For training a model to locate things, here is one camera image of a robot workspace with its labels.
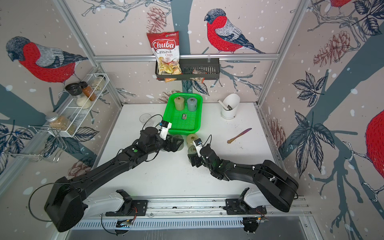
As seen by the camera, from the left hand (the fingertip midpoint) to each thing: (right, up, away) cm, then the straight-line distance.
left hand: (180, 136), depth 78 cm
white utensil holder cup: (+35, +21, +28) cm, 49 cm away
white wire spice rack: (-54, +11, -4) cm, 56 cm away
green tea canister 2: (+6, -9, +6) cm, 13 cm away
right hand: (+7, -10, +8) cm, 15 cm away
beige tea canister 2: (-4, +20, +35) cm, 41 cm away
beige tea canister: (+6, -3, +12) cm, 13 cm away
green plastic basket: (-1, +6, +32) cm, 33 cm away
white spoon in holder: (+28, +19, +28) cm, 44 cm away
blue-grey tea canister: (+6, +21, +33) cm, 39 cm away
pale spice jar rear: (-47, +30, +5) cm, 56 cm away
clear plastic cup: (-30, +9, +28) cm, 42 cm away
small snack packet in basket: (+11, +33, +12) cm, 37 cm away
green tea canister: (+1, -4, -4) cm, 6 cm away
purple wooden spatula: (+43, -1, +25) cm, 50 cm away
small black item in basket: (-1, +10, +35) cm, 37 cm away
